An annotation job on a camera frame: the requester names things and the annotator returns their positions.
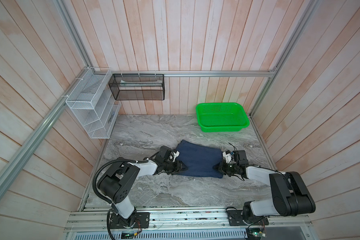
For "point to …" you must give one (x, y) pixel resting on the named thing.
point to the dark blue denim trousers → (199, 160)
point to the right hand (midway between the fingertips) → (214, 166)
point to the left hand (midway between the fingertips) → (185, 172)
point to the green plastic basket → (221, 117)
